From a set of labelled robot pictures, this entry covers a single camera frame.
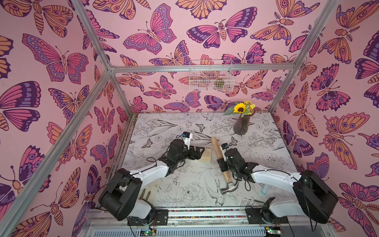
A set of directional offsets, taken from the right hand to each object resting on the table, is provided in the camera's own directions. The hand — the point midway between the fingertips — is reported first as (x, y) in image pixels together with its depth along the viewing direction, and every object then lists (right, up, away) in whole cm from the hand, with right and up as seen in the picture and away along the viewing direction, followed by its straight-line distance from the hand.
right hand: (220, 158), depth 89 cm
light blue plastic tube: (+23, -15, -8) cm, 29 cm away
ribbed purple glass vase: (+16, +20, +11) cm, 28 cm away
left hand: (-12, +7, -4) cm, 14 cm away
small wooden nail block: (-8, 0, +3) cm, 9 cm away
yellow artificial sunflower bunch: (+15, +30, -1) cm, 34 cm away
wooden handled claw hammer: (+5, -14, -7) cm, 16 cm away
